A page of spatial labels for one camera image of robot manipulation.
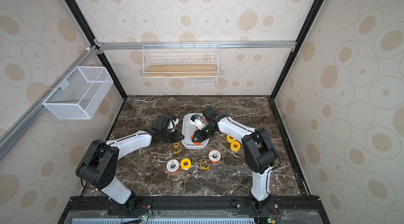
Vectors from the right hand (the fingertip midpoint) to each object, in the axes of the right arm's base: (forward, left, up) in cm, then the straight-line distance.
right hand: (193, 142), depth 88 cm
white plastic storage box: (+13, +5, -6) cm, 15 cm away
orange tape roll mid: (-1, -2, 0) cm, 2 cm away
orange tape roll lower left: (-12, +10, -6) cm, 17 cm away
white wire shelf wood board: (+45, -1, +22) cm, 50 cm away
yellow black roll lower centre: (-10, -7, -7) cm, 14 cm away
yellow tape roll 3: (+2, -24, -6) cm, 25 cm away
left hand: (+3, +4, +1) cm, 5 cm away
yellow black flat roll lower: (-1, +10, -6) cm, 12 cm away
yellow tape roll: (-10, +4, -7) cm, 12 cm away
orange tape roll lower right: (-5, -12, -7) cm, 15 cm away
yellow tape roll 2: (+6, -22, -6) cm, 23 cm away
